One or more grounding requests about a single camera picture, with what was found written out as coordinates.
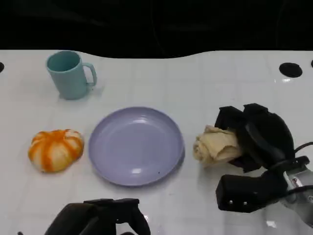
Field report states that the beige towel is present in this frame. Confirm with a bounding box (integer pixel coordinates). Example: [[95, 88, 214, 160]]
[[193, 125, 242, 168]]

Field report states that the pale green mug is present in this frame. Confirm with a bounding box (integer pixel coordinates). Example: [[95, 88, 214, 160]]
[[46, 50, 97, 100]]

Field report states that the orange and white bread roll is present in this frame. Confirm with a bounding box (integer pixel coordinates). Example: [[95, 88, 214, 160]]
[[28, 129, 85, 173]]

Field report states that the lilac plate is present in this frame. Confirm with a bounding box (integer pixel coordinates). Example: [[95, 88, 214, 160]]
[[88, 106, 186, 188]]

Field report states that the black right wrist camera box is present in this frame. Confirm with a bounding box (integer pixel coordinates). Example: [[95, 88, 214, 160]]
[[215, 168, 287, 214]]

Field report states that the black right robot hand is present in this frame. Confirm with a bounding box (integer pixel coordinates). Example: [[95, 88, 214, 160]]
[[214, 103, 295, 173]]

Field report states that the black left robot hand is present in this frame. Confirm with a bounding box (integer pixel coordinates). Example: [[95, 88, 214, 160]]
[[44, 198, 151, 235]]

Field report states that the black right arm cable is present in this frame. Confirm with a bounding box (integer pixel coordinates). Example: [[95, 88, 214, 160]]
[[292, 141, 313, 154]]

